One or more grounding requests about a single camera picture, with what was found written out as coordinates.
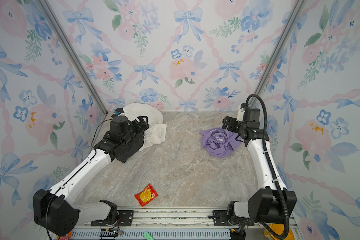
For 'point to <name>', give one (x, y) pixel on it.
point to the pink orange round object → (66, 237)
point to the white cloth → (155, 133)
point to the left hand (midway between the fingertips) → (142, 118)
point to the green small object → (148, 236)
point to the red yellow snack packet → (146, 195)
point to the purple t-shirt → (219, 142)
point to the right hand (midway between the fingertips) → (231, 121)
